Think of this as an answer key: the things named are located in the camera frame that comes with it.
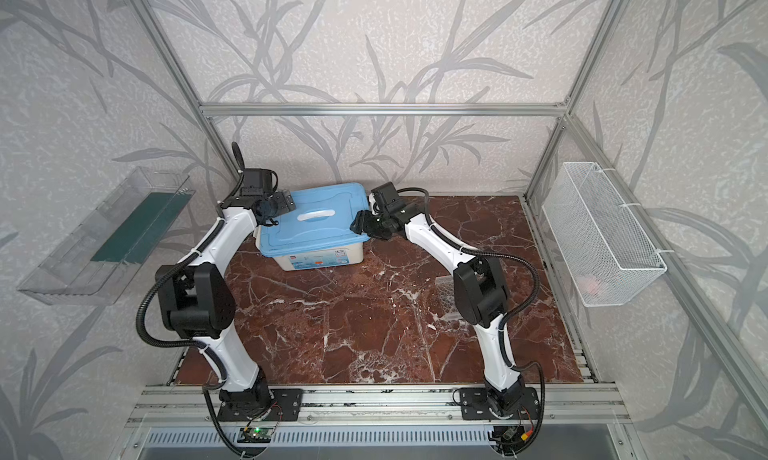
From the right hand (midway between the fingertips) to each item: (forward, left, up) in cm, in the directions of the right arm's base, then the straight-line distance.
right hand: (357, 220), depth 90 cm
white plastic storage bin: (-7, +14, -10) cm, 19 cm away
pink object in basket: (-23, -60, +3) cm, 64 cm away
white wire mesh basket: (-23, -57, +16) cm, 63 cm away
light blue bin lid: (-1, +11, +1) cm, 11 cm away
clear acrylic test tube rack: (-16, -27, -17) cm, 36 cm away
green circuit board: (-52, +22, -18) cm, 59 cm away
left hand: (+8, +25, +3) cm, 26 cm away
